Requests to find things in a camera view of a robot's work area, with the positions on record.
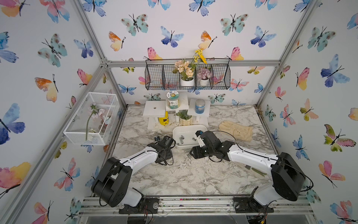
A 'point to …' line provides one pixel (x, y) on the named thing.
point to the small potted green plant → (185, 119)
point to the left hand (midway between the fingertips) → (168, 154)
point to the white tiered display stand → (154, 109)
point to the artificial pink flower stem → (95, 112)
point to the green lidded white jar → (173, 101)
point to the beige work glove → (240, 132)
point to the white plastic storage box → (185, 136)
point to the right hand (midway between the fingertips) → (194, 150)
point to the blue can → (200, 106)
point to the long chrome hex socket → (181, 139)
